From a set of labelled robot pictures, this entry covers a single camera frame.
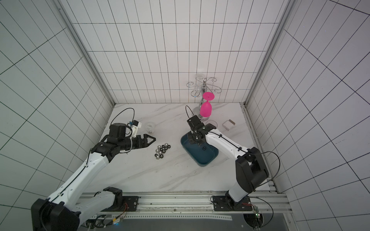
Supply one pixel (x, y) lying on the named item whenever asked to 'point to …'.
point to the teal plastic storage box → (203, 154)
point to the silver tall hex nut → (157, 157)
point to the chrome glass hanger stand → (201, 89)
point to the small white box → (228, 124)
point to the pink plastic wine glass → (205, 107)
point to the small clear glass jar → (151, 127)
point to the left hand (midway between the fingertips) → (149, 143)
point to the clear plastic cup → (212, 122)
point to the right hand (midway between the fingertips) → (188, 139)
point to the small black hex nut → (157, 150)
